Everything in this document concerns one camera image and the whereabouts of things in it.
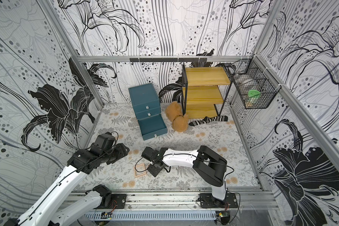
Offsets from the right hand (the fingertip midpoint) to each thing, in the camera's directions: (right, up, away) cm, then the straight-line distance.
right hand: (157, 165), depth 86 cm
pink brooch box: (-11, -2, -2) cm, 11 cm away
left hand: (-14, +11, -13) cm, 22 cm away
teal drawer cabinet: (-8, +37, +6) cm, 38 cm away
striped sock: (+36, +28, +20) cm, 50 cm away
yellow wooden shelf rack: (+34, +52, +20) cm, 65 cm away
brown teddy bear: (+10, +34, +14) cm, 38 cm away
